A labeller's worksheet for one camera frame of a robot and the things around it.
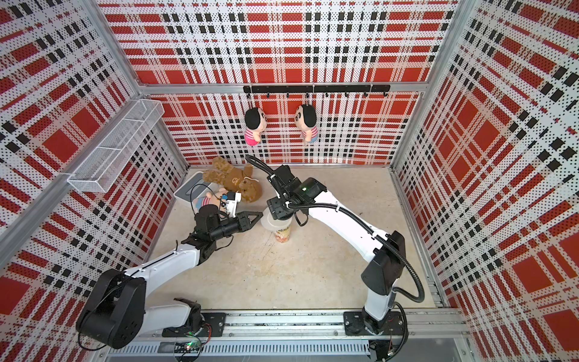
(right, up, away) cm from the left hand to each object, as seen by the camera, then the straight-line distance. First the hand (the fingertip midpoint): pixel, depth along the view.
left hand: (265, 214), depth 82 cm
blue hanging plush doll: (+15, +38, +9) cm, 42 cm away
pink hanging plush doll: (-7, +38, +13) cm, 41 cm away
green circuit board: (-22, -40, -13) cm, 47 cm away
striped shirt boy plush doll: (-33, +3, +18) cm, 38 cm away
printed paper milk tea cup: (+6, -9, +4) cm, 11 cm away
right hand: (+8, +4, -5) cm, 10 cm away
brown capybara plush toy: (-19, +14, +23) cm, 33 cm away
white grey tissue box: (-39, +9, +23) cm, 46 cm away
